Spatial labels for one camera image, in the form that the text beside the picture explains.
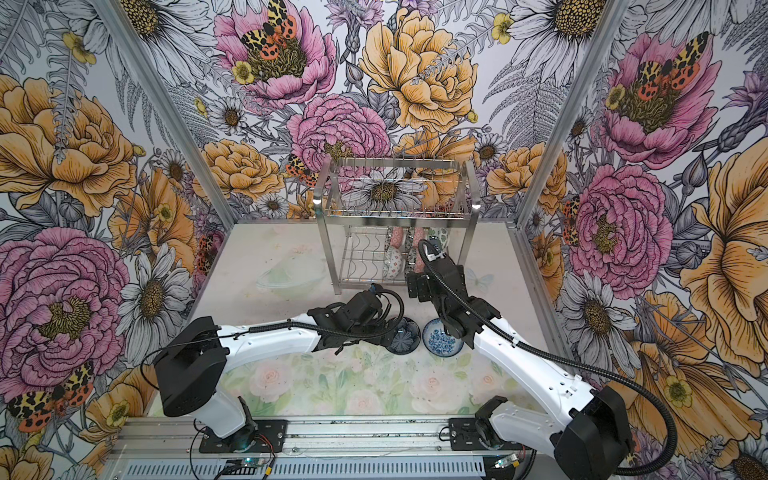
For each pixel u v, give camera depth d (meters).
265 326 0.53
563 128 0.94
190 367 0.44
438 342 0.89
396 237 1.02
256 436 0.73
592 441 0.39
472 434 0.75
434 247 0.72
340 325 0.65
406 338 0.89
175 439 0.76
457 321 0.55
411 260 1.03
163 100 0.86
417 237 1.02
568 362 0.43
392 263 0.94
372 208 1.23
